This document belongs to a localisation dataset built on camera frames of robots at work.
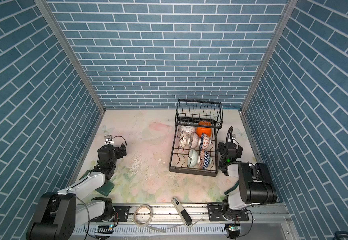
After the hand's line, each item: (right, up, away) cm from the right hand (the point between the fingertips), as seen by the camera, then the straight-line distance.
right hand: (230, 142), depth 93 cm
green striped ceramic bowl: (-24, -8, -10) cm, 27 cm away
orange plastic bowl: (-18, +7, +6) cm, 21 cm away
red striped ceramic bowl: (-22, +1, -1) cm, 22 cm away
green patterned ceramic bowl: (-27, +7, +6) cm, 29 cm away
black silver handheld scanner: (-30, -31, -23) cm, 49 cm away
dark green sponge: (-71, -23, -15) cm, 77 cm away
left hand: (-71, -1, -5) cm, 71 cm away
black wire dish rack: (-23, -4, -5) cm, 24 cm away
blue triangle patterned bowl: (-16, +1, -3) cm, 16 cm away
